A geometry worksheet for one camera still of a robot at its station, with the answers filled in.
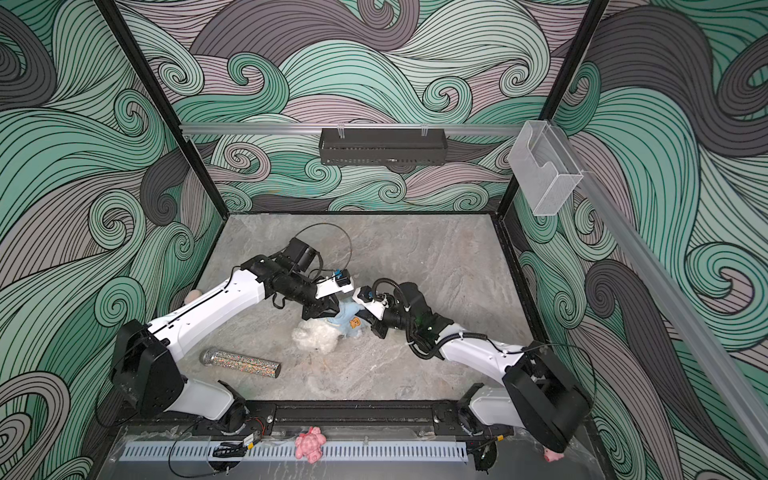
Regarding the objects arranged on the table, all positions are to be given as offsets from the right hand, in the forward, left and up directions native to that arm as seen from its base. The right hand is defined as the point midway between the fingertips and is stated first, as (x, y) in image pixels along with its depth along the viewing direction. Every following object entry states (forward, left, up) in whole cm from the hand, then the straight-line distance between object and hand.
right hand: (357, 309), depth 79 cm
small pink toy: (-31, -46, -10) cm, 56 cm away
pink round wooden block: (+9, +54, -10) cm, 56 cm away
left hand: (-1, +4, +3) cm, 5 cm away
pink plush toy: (-30, +10, -8) cm, 32 cm away
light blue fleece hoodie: (-4, +2, +3) cm, 6 cm away
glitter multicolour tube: (-11, +33, -9) cm, 36 cm away
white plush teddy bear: (-7, +10, -1) cm, 12 cm away
